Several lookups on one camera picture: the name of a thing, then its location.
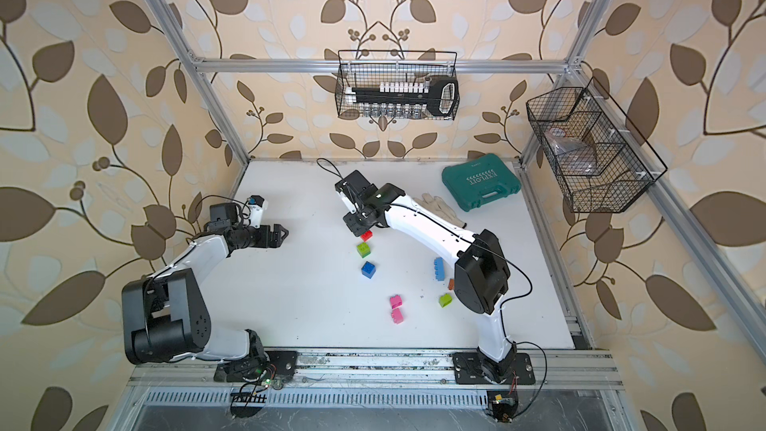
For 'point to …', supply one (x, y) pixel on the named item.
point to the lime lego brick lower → (445, 300)
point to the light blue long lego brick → (439, 268)
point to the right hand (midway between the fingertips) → (358, 220)
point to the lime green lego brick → (364, 249)
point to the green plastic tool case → (481, 182)
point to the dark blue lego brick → (368, 269)
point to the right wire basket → (600, 160)
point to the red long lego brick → (366, 235)
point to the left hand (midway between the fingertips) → (265, 228)
